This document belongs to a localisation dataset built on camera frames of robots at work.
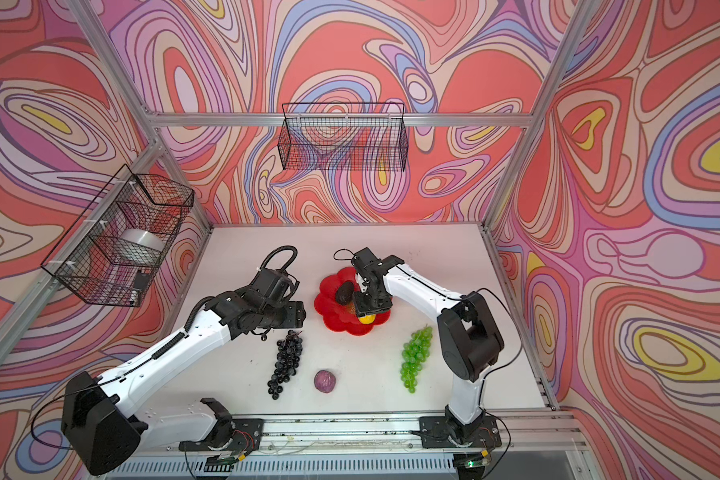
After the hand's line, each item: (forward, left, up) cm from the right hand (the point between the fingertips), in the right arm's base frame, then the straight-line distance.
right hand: (368, 317), depth 88 cm
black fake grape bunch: (-11, +23, -2) cm, 25 cm away
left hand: (-2, +18, +8) cm, 20 cm away
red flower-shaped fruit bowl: (+8, +11, -6) cm, 15 cm away
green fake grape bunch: (-11, -12, -2) cm, 17 cm away
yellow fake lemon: (-2, 0, +4) cm, 4 cm away
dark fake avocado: (+10, +7, -2) cm, 13 cm away
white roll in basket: (+6, +54, +28) cm, 61 cm away
